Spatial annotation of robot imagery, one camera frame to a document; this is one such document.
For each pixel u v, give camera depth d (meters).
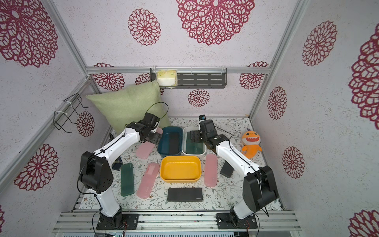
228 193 0.83
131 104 0.85
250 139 0.97
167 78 0.90
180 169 0.94
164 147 1.02
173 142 1.06
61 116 0.73
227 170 0.89
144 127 0.65
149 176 0.90
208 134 0.65
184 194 0.82
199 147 0.99
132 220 0.73
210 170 0.93
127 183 0.85
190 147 0.97
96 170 0.47
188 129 1.08
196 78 0.93
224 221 0.73
